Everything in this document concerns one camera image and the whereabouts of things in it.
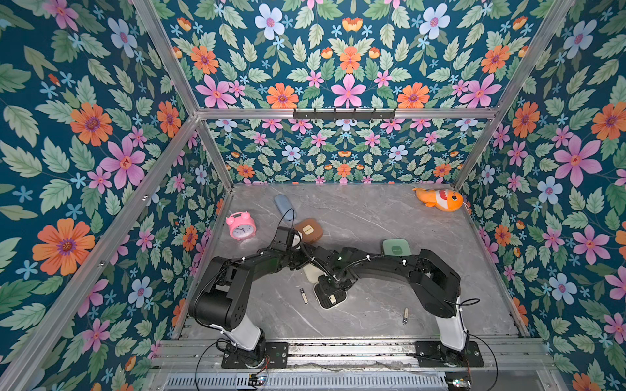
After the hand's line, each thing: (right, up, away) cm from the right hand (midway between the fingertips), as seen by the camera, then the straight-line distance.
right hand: (330, 284), depth 87 cm
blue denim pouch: (-21, +28, +23) cm, 42 cm away
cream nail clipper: (+1, -4, -3) cm, 5 cm away
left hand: (-4, +10, +5) cm, 12 cm away
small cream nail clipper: (-9, -4, -1) cm, 10 cm away
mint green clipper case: (+27, +12, +9) cm, 30 cm away
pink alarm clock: (-35, +21, +9) cm, 42 cm away
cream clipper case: (-1, 0, -10) cm, 10 cm away
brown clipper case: (-8, +19, +14) cm, 25 cm away
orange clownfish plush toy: (+51, +31, +17) cm, 62 cm away
